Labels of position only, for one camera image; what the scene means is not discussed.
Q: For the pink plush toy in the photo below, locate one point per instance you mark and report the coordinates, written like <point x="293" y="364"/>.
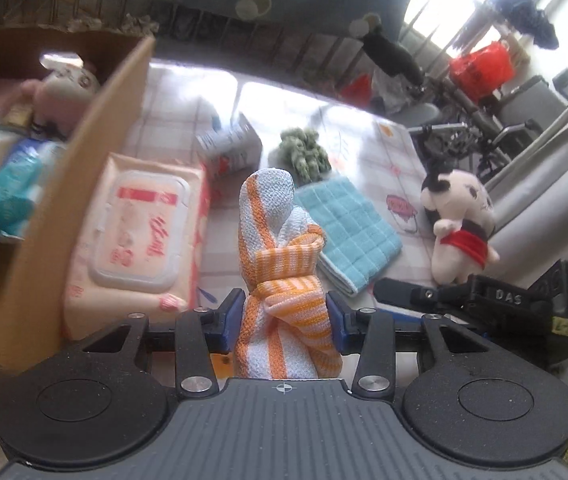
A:
<point x="64" y="90"/>

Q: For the brown cardboard box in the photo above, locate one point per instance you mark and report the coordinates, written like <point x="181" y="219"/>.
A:
<point x="89" y="160"/>

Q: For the teal checked towel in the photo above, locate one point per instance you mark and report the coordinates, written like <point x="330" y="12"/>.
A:
<point x="349" y="225"/>

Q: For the green fuzzy cloth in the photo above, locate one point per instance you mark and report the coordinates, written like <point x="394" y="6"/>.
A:
<point x="304" y="152"/>

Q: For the white yogurt cup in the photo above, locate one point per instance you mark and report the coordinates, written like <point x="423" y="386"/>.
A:
<point x="229" y="147"/>

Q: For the pink wet wipes pack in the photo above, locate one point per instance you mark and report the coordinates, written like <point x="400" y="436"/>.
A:
<point x="134" y="230"/>

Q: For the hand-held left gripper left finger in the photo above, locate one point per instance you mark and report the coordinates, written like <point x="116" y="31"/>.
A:
<point x="229" y="320"/>

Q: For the dark blue hanging clothes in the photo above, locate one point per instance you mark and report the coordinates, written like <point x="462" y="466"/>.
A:
<point x="524" y="15"/>

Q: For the yellow tissue pack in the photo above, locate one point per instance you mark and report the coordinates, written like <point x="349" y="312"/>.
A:
<point x="18" y="115"/>

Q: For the orange striped cloth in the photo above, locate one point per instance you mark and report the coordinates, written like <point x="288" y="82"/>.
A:
<point x="274" y="260"/>

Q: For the grey chair seat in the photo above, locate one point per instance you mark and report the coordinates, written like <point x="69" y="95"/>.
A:
<point x="424" y="111"/>

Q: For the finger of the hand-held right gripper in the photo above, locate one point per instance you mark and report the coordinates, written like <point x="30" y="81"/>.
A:
<point x="409" y="294"/>

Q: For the red plastic bag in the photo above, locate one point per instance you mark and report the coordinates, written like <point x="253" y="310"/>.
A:
<point x="481" y="70"/>

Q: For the black padded seat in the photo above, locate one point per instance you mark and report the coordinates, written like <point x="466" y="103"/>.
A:
<point x="391" y="52"/>

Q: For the small red bag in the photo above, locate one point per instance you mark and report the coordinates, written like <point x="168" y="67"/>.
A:
<point x="359" y="87"/>

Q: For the blue tissue pack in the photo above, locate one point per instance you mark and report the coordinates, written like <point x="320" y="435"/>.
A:
<point x="19" y="180"/>

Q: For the plush doll with red shirt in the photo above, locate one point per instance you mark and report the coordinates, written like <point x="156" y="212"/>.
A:
<point x="459" y="220"/>

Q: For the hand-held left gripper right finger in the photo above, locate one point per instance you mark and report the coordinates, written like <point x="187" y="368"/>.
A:
<point x="337" y="325"/>

